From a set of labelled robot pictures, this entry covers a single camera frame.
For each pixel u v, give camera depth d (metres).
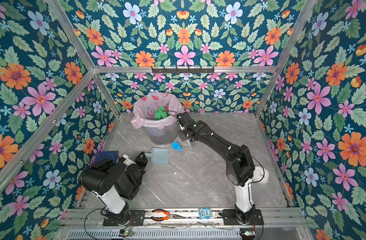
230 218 0.72
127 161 0.80
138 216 0.74
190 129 0.63
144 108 0.95
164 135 0.95
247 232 0.71
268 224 0.72
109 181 0.49
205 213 0.74
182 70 0.93
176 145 0.99
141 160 0.80
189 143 1.01
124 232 0.70
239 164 0.49
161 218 0.74
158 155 0.96
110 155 0.96
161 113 0.93
